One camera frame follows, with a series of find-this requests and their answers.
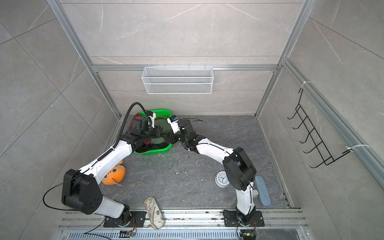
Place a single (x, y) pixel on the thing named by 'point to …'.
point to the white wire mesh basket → (177, 80)
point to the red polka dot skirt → (137, 115)
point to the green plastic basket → (160, 120)
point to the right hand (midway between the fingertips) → (167, 132)
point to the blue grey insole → (263, 192)
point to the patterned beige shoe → (155, 214)
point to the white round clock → (221, 179)
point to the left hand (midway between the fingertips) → (165, 126)
